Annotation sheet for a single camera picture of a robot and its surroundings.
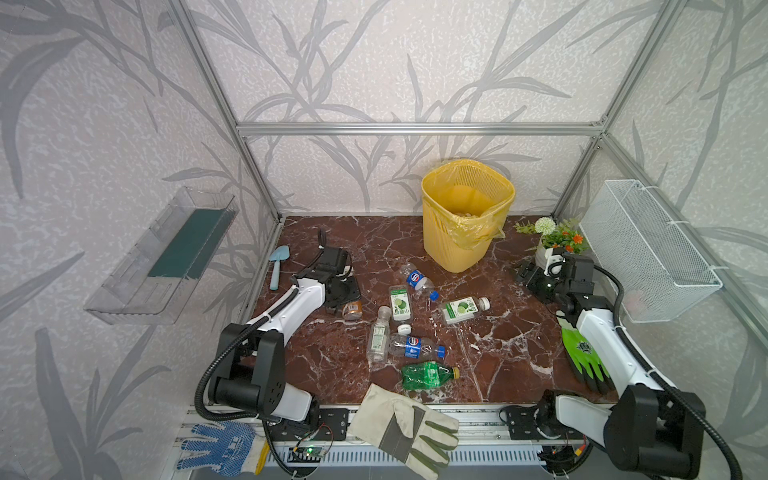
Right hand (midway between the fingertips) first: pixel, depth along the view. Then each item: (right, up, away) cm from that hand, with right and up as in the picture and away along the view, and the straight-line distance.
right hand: (517, 265), depth 85 cm
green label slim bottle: (-40, -20, -3) cm, 45 cm away
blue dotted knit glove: (-74, -43, -15) cm, 87 cm away
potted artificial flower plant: (+17, +9, +8) cm, 21 cm away
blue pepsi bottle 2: (-30, -22, -4) cm, 37 cm away
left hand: (-47, -6, +5) cm, 47 cm away
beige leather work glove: (-30, -40, -13) cm, 52 cm away
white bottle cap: (-33, -19, +1) cm, 38 cm away
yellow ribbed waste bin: (-12, +20, +22) cm, 32 cm away
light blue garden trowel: (-77, +3, +20) cm, 79 cm away
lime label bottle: (-14, -14, +5) cm, 21 cm away
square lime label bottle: (-34, -12, +7) cm, 37 cm away
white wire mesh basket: (+21, +1, -23) cm, 31 cm away
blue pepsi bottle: (-28, -6, +11) cm, 31 cm away
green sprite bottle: (-27, -29, -7) cm, 40 cm away
